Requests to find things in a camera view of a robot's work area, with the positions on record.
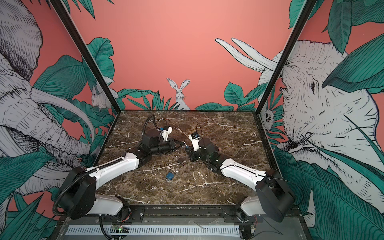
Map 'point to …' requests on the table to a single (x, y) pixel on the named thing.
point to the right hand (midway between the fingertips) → (185, 147)
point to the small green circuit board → (119, 229)
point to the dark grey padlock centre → (179, 159)
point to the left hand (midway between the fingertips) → (185, 142)
